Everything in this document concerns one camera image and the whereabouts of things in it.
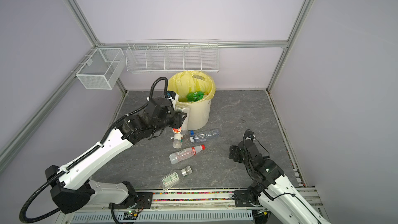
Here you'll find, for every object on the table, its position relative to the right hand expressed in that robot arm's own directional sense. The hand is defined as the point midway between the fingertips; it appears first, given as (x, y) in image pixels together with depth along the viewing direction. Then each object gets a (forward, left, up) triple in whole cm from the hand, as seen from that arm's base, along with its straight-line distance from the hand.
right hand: (237, 150), depth 78 cm
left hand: (+8, +27, +18) cm, 33 cm away
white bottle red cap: (-1, +31, -6) cm, 31 cm away
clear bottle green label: (-13, +34, -6) cm, 37 cm away
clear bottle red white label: (+2, +29, +8) cm, 31 cm away
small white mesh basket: (+46, +82, +15) cm, 95 cm away
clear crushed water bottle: (+11, +18, -8) cm, 23 cm away
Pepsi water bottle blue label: (+12, +25, -8) cm, 29 cm away
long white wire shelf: (+57, +40, +18) cm, 72 cm away
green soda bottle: (+33, +23, +4) cm, 41 cm away
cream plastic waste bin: (+17, +20, +6) cm, 27 cm away
